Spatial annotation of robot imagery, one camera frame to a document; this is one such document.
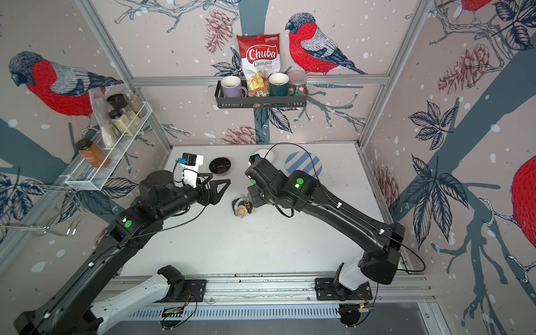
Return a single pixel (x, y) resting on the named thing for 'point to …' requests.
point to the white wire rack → (93, 171)
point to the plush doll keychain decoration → (241, 207)
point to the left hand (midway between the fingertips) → (224, 174)
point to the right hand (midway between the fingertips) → (255, 189)
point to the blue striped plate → (301, 160)
